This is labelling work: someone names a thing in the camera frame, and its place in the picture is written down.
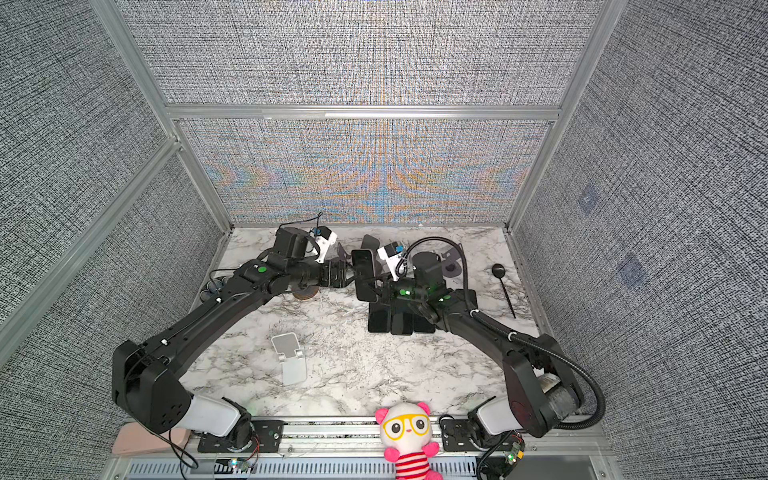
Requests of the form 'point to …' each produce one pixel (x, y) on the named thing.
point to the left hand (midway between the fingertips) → (349, 273)
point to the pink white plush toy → (405, 429)
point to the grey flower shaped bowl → (213, 287)
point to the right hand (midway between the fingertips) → (366, 280)
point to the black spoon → (498, 271)
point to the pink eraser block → (134, 437)
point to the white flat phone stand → (292, 357)
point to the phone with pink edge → (365, 275)
